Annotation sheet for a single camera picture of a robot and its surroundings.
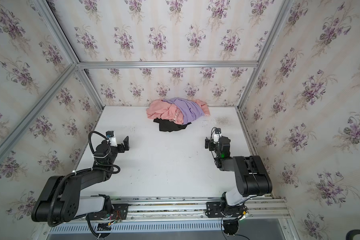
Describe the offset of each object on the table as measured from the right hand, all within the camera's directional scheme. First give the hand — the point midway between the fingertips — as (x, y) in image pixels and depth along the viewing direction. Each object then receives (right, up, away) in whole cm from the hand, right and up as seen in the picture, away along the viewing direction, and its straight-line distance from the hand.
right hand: (213, 137), depth 94 cm
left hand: (-58, +2, -6) cm, 58 cm away
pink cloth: (-33, +19, +14) cm, 40 cm away
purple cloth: (-15, +19, +14) cm, 28 cm away
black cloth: (-31, +7, +11) cm, 34 cm away
